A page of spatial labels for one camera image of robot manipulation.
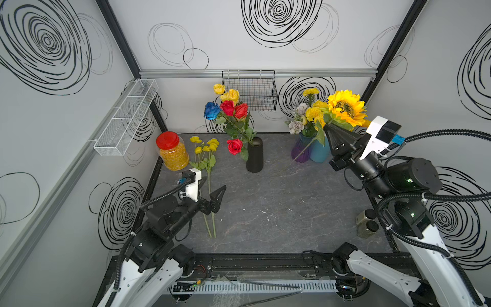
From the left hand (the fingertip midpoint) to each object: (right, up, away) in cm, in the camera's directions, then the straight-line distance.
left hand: (216, 183), depth 63 cm
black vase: (+14, +5, +37) cm, 40 cm away
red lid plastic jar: (-27, +11, +31) cm, 42 cm away
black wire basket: (+15, +43, +34) cm, 56 cm away
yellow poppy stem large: (-10, +13, +44) cm, 47 cm away
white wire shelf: (-40, +18, +12) cm, 45 cm away
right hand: (+30, +16, -18) cm, 39 cm away
